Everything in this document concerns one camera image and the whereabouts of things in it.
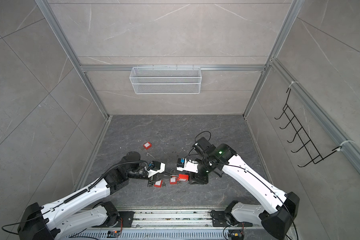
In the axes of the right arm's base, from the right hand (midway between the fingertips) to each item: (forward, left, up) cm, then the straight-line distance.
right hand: (192, 175), depth 70 cm
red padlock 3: (+3, +10, -16) cm, 19 cm away
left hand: (0, +10, +4) cm, 11 cm away
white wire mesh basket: (+62, +15, +12) cm, 65 cm away
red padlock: (+28, +29, -16) cm, 43 cm away
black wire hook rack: (+1, -50, +14) cm, 52 cm away
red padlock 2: (-3, +4, +4) cm, 7 cm away
